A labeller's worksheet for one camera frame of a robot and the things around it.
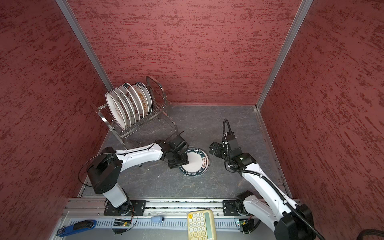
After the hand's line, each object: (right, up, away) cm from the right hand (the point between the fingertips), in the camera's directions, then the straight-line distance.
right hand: (215, 151), depth 81 cm
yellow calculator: (-8, -32, -13) cm, 35 cm away
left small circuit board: (-49, -34, -9) cm, 60 cm away
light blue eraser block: (-29, -30, -12) cm, 43 cm away
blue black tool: (-62, -30, -16) cm, 71 cm away
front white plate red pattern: (-52, +22, -7) cm, 57 cm away
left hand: (-18, -10, +3) cm, 20 cm away
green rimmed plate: (-9, -9, +9) cm, 16 cm away
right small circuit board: (+15, -34, -10) cm, 38 cm away
